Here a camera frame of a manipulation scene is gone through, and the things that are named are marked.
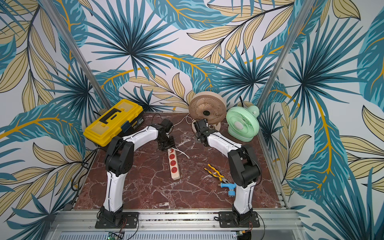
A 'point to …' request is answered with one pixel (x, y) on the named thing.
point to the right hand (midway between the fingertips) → (203, 136)
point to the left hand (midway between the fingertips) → (172, 149)
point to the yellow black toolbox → (122, 117)
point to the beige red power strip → (173, 163)
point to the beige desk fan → (209, 105)
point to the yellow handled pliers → (221, 177)
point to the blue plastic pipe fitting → (232, 187)
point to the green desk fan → (243, 123)
